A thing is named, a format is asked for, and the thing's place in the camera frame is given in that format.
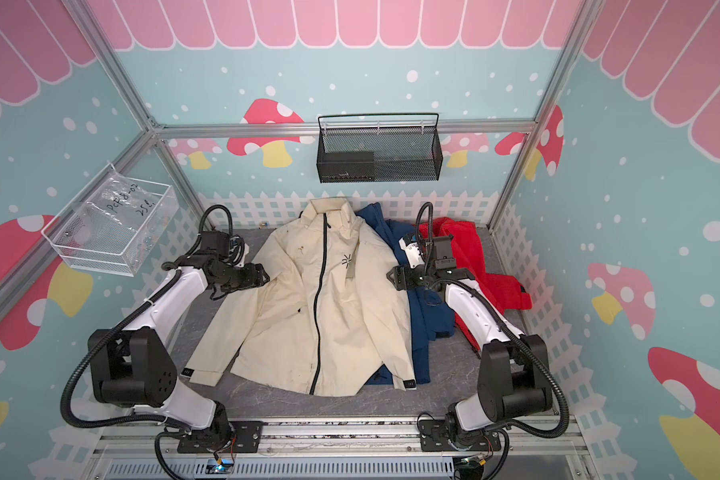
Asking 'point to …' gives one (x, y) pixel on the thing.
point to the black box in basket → (346, 167)
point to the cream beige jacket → (329, 310)
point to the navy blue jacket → (431, 312)
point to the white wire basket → (117, 226)
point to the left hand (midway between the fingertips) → (257, 284)
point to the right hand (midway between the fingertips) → (398, 271)
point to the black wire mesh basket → (383, 154)
